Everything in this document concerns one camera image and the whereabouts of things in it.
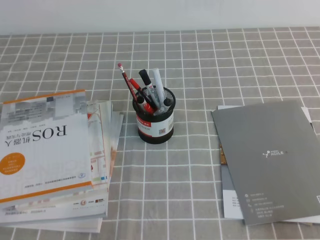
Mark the grey Agilex brochure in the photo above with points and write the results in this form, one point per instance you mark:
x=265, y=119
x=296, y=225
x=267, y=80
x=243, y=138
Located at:
x=273, y=157

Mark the white book under ROS book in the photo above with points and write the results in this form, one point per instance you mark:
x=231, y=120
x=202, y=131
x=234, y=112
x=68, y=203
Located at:
x=80, y=205

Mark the white orange ROS book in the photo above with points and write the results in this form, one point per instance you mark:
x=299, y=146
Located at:
x=44, y=147

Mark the white brochure under grey one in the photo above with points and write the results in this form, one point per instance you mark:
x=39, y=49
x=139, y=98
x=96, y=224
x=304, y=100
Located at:
x=231, y=205

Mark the orange edged paper booklet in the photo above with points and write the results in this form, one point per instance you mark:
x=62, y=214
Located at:
x=104, y=127

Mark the black tipped grey pen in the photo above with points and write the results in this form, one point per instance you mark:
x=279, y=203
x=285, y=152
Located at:
x=164, y=107

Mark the red pencil with eraser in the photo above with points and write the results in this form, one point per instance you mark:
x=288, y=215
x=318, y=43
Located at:
x=127, y=81

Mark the black mesh pen holder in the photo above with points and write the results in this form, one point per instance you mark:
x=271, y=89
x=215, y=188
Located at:
x=156, y=129

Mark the grey capped marker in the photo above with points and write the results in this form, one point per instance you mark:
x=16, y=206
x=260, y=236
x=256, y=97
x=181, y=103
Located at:
x=159, y=85

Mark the black capped whiteboard marker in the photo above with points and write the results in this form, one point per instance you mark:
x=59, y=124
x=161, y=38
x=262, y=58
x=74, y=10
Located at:
x=149, y=86

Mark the black and red pen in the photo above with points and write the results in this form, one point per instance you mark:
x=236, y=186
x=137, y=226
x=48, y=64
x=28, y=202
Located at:
x=144, y=106

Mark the red capped marker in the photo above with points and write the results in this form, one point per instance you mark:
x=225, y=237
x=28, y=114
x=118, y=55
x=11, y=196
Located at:
x=140, y=91

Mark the white bottom paper stack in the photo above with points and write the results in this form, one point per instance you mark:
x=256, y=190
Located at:
x=92, y=225

